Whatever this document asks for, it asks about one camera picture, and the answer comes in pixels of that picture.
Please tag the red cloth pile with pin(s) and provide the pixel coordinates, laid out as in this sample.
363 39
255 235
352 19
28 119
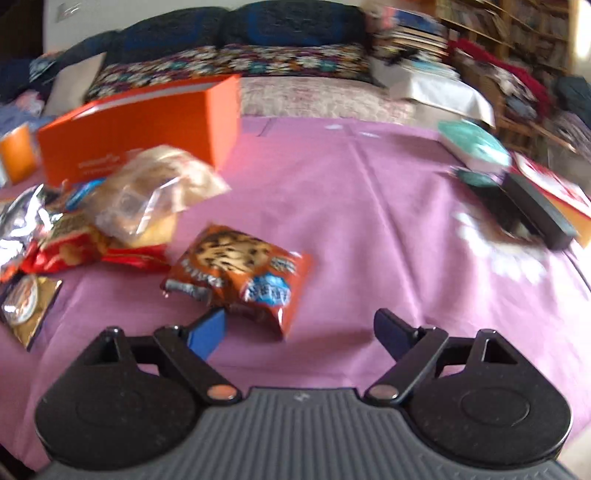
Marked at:
539 91

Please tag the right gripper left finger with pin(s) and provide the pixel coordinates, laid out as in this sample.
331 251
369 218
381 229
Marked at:
187 348

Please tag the white paper sheet pile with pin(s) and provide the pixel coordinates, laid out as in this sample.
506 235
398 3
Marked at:
433 91

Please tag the stack of books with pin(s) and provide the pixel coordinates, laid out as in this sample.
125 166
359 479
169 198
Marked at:
399 34

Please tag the red and white book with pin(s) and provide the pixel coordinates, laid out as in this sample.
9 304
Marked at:
566 196

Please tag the dark clothes pile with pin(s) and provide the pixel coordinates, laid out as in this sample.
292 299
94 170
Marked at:
573 94

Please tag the clear bag of pastries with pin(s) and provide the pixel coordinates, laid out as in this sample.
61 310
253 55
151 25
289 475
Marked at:
138 205

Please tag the gold brown snack packet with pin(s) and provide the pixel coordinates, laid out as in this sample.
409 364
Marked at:
25 303

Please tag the floral cushion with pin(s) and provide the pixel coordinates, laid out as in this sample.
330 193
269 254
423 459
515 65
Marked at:
341 61
118 78

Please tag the wooden bookshelf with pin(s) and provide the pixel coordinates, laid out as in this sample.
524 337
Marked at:
524 31

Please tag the red chip snack bag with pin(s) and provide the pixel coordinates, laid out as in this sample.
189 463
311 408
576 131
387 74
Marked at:
73 241

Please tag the orange cylindrical can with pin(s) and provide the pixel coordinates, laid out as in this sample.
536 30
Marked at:
18 156

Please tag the orange cardboard box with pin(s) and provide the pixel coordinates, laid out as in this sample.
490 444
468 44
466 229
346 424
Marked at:
200 116

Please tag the beige quilted sofa cover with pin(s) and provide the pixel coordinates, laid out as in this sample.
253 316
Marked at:
317 97

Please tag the floral cushion left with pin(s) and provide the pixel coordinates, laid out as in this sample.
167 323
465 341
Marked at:
118 78

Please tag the brown cookie snack packet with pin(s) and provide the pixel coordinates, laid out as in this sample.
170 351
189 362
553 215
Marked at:
242 274

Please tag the beige pillow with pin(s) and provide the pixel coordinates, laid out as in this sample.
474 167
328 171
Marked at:
71 85

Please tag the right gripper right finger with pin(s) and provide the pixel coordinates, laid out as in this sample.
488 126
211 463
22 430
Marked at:
415 352

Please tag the teal tissue pack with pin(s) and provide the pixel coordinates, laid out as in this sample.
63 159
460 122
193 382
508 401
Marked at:
477 149

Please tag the wall light switch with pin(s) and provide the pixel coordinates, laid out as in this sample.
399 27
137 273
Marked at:
65 11

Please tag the blue patterned sofa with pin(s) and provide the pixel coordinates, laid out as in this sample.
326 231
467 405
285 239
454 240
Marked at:
139 30

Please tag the black remote control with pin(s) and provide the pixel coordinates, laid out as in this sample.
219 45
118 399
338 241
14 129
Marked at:
519 209

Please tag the floral cushion right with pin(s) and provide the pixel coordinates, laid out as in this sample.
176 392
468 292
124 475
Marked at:
341 61

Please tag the silver foil snack wrapper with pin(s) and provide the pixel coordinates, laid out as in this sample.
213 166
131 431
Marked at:
24 220

